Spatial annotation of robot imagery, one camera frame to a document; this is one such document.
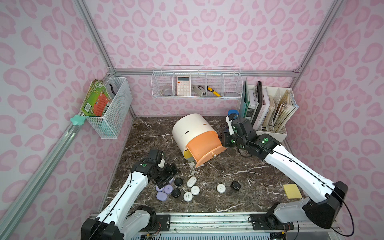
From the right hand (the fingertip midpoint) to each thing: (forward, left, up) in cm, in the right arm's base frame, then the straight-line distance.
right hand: (221, 136), depth 74 cm
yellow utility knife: (+36, +2, -1) cm, 36 cm away
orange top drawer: (-1, +8, -9) cm, 12 cm away
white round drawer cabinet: (+13, +17, -7) cm, 22 cm away
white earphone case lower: (-22, +17, -25) cm, 37 cm away
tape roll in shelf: (+33, +32, +2) cm, 46 cm away
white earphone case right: (-18, -1, -24) cm, 30 cm away
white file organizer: (+25, -32, -6) cm, 41 cm away
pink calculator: (+36, +22, +4) cm, 42 cm away
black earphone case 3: (-15, -10, -26) cm, 31 cm away
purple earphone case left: (-19, +33, -25) cm, 45 cm away
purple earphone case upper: (-14, +27, -24) cm, 39 cm away
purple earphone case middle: (-19, +28, -24) cm, 41 cm away
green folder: (+22, -15, +2) cm, 27 cm away
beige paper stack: (+24, -42, -3) cm, 48 cm away
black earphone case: (-14, +23, -25) cm, 37 cm away
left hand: (-13, +23, -16) cm, 31 cm away
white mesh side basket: (+1, +54, +6) cm, 55 cm away
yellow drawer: (-4, +17, -11) cm, 21 cm away
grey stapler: (+36, +12, +1) cm, 38 cm away
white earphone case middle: (-19, +13, -25) cm, 34 cm away
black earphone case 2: (-20, +24, -25) cm, 40 cm away
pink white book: (+21, -27, -2) cm, 34 cm away
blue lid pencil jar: (+25, -10, -8) cm, 28 cm away
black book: (+22, -24, +2) cm, 33 cm away
